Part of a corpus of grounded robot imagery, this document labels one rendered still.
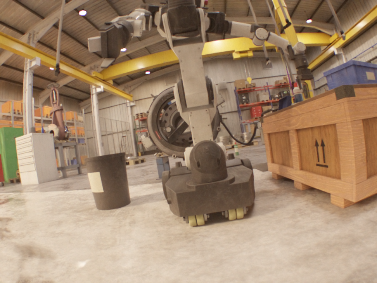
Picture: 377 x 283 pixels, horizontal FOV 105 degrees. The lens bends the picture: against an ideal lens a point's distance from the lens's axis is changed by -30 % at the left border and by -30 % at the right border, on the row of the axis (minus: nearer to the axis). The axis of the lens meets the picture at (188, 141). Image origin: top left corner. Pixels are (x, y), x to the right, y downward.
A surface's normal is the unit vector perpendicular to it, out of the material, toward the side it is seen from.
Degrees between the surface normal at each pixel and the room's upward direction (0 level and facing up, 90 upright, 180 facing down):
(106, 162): 93
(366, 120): 90
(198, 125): 104
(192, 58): 114
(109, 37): 135
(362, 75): 90
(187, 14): 123
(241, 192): 90
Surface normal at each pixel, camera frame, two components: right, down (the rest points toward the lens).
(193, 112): 0.00, 0.25
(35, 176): -0.14, 0.00
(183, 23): 0.05, 0.54
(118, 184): 0.74, -0.07
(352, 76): -0.98, 0.15
